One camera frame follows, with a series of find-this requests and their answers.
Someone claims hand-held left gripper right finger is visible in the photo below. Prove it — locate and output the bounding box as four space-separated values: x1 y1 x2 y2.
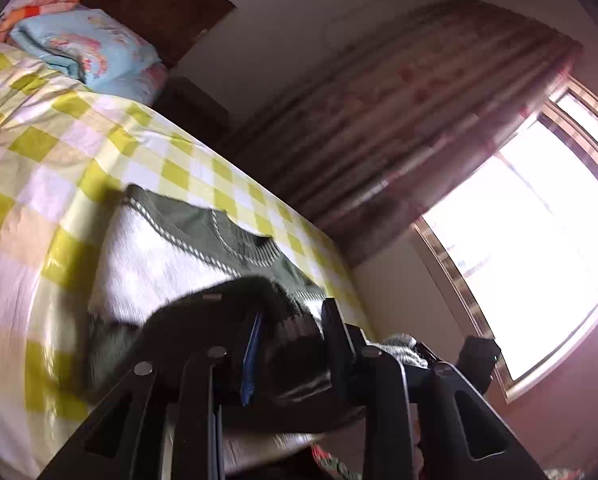
321 298 537 480

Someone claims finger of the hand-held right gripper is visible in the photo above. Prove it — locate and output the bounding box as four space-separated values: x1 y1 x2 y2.
458 336 502 402

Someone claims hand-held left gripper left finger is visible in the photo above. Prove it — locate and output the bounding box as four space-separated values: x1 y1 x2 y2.
36 310 265 480

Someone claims green knit sweater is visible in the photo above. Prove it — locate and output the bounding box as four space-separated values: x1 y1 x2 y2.
86 184 430 433

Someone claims floral cloth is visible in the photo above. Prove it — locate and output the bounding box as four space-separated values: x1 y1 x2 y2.
310 444 362 480

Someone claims barred window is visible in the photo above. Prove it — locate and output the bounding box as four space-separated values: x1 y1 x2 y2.
411 80 598 402

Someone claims floral pink curtain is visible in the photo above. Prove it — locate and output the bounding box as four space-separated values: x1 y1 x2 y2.
229 0 582 267

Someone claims dark wooden nightstand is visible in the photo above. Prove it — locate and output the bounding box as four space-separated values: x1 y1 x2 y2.
154 76 232 131

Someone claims yellow checked bedsheet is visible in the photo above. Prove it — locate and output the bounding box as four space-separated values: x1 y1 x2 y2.
0 40 380 480

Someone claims light blue floral quilt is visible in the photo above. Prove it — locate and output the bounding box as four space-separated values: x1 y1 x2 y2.
10 8 167 96

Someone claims large wooden headboard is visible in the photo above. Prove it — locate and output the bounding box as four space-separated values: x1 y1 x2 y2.
54 0 237 68

